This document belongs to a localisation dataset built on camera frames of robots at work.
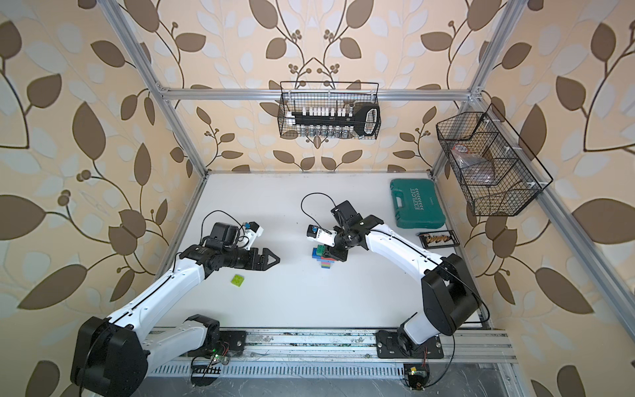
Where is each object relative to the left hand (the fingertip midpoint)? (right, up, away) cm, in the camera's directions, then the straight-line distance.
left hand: (269, 259), depth 80 cm
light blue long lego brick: (+15, +1, +3) cm, 15 cm away
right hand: (+19, +3, +4) cm, 20 cm away
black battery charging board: (+63, +4, +15) cm, 65 cm away
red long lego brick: (+19, -1, +3) cm, 19 cm away
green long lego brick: (+17, +3, +2) cm, 17 cm away
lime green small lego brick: (-13, -9, +6) cm, 17 cm away
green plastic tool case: (+57, +18, +22) cm, 63 cm away
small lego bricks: (+19, -4, +8) cm, 21 cm away
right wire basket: (+70, +26, -7) cm, 75 cm away
